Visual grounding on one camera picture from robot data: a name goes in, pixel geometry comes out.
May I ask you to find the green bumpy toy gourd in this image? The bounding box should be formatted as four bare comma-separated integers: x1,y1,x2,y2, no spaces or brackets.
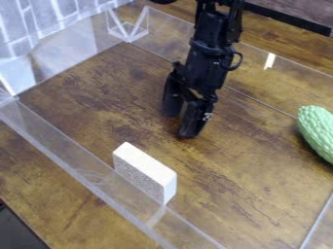
298,105,333,164

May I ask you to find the clear acrylic enclosure wall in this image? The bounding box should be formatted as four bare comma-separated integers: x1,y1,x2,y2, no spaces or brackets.
0,0,333,249

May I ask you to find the white foam block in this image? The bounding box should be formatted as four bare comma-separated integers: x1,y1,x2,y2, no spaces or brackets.
113,142,177,205

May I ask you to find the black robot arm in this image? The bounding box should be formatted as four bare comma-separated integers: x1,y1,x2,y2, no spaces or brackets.
163,0,245,138

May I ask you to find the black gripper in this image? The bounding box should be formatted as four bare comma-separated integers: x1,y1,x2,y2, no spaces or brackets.
163,39,244,138

